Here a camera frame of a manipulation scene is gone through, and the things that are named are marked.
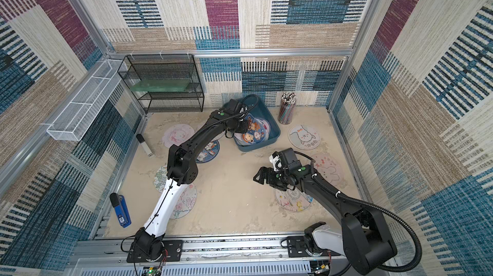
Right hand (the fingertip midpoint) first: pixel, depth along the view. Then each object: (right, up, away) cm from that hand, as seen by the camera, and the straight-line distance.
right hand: (264, 184), depth 83 cm
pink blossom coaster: (-34, -9, +2) cm, 35 cm away
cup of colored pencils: (+14, +38, +17) cm, 44 cm away
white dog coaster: (+24, +19, +25) cm, 39 cm away
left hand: (-6, +24, +18) cm, 31 cm away
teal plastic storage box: (+1, +33, +32) cm, 47 cm away
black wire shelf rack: (-49, +55, +17) cm, 76 cm away
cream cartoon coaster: (+13, -8, +3) cm, 16 cm away
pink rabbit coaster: (+33, +4, +11) cm, 35 cm away
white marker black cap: (-63, +18, +19) cm, 68 cm away
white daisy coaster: (-48, 0, +9) cm, 49 cm away
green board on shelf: (-48, +44, +11) cm, 66 cm away
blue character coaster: (-1, +23, +24) cm, 33 cm away
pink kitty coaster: (-46, +20, +26) cm, 57 cm away
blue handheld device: (-61, -7, -1) cm, 62 cm away
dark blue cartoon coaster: (-27, +11, +16) cm, 33 cm away
